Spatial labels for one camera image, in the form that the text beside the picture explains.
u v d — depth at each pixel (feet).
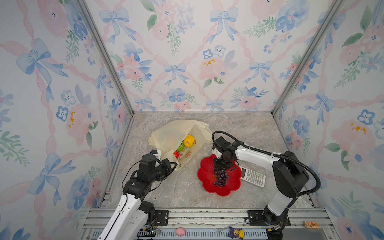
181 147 3.12
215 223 2.40
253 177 2.82
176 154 3.09
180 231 2.26
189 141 3.20
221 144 2.39
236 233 2.24
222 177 2.69
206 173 2.88
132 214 1.62
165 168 2.21
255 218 2.41
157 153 2.39
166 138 2.90
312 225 2.35
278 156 1.62
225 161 2.45
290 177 1.53
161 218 2.40
